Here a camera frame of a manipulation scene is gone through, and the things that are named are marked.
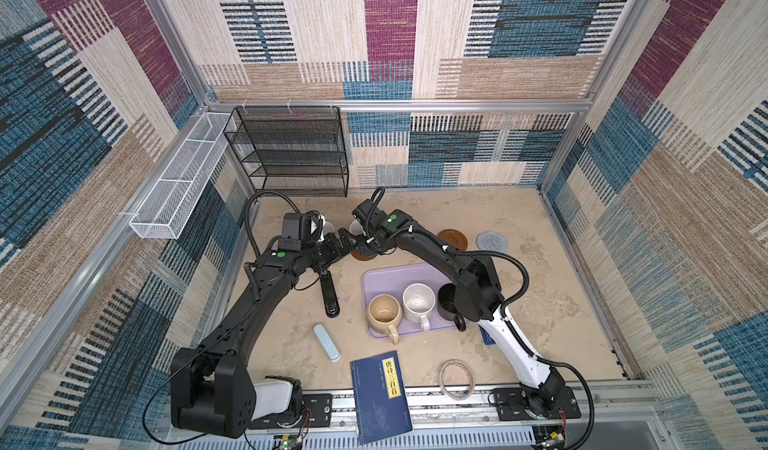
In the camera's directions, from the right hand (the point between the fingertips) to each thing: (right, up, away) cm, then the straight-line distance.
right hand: (367, 250), depth 95 cm
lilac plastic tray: (+8, -9, +1) cm, 12 cm away
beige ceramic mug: (+5, -18, -6) cm, 19 cm away
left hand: (-4, +3, -13) cm, 14 cm away
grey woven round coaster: (+42, +2, +10) cm, 43 cm away
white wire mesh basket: (-61, +13, -3) cm, 63 cm away
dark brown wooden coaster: (-4, -2, +7) cm, 9 cm away
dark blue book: (+4, -34, -20) cm, 40 cm away
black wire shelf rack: (-28, +35, +14) cm, 47 cm away
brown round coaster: (+29, +3, +10) cm, 31 cm away
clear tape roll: (+20, -31, -19) cm, 41 cm away
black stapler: (-11, -13, -5) cm, 17 cm away
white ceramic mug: (+15, -14, -5) cm, 21 cm away
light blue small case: (-10, -23, -14) cm, 29 cm away
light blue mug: (-2, +7, -18) cm, 20 cm away
